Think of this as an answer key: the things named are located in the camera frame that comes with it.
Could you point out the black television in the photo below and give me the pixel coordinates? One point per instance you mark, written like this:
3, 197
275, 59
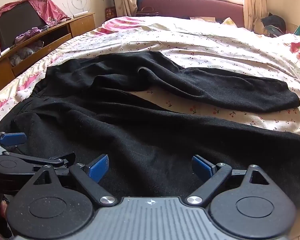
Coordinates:
20, 22

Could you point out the white paper roll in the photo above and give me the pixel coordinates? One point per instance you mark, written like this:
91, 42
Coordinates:
80, 15

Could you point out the dark red box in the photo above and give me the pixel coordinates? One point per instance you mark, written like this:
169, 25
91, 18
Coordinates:
110, 12

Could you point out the purple cloth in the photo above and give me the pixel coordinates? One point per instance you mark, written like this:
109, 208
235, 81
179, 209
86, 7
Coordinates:
31, 35

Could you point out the cherry print bed sheet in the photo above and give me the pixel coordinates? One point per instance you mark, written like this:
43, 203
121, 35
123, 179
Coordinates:
215, 42

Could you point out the wooden cabinet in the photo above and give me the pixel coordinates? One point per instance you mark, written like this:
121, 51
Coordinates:
80, 26

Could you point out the black pants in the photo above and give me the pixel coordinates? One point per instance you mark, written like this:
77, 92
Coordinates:
140, 135

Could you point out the dark bag by curtain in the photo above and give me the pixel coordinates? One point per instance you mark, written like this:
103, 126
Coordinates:
273, 23

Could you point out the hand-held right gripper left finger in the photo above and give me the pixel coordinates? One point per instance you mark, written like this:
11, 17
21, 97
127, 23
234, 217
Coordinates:
98, 168

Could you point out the maroon headboard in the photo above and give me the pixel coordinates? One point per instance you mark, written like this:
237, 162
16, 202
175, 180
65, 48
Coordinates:
190, 7

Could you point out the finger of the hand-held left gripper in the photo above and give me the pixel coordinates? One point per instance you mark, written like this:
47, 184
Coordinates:
52, 160
13, 138

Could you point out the television with pink cover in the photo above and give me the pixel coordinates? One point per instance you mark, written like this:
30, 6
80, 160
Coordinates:
52, 7

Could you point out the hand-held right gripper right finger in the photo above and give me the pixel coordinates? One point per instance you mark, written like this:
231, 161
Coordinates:
202, 167

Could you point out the pink floral bed sheet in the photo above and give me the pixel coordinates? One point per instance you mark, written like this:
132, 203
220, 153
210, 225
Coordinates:
115, 27

